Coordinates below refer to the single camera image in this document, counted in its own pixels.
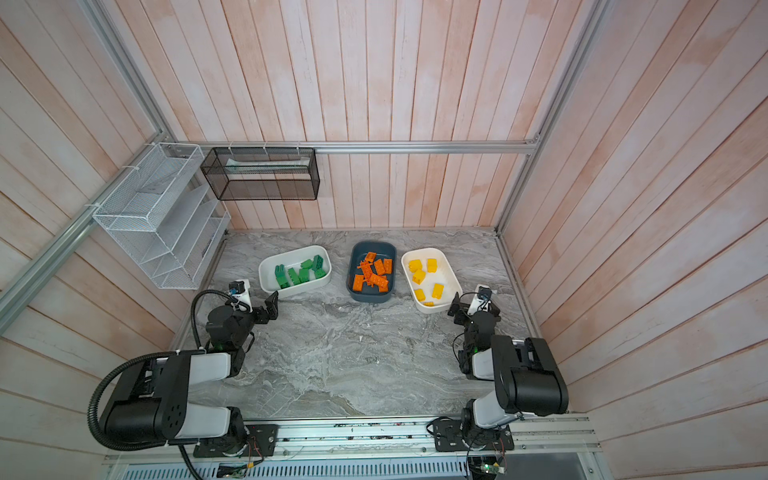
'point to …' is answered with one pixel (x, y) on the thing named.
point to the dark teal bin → (371, 271)
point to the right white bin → (432, 281)
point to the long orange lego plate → (365, 266)
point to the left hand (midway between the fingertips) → (264, 295)
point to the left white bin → (294, 269)
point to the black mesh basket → (263, 173)
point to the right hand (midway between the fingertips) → (473, 294)
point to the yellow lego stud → (429, 304)
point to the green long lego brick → (317, 262)
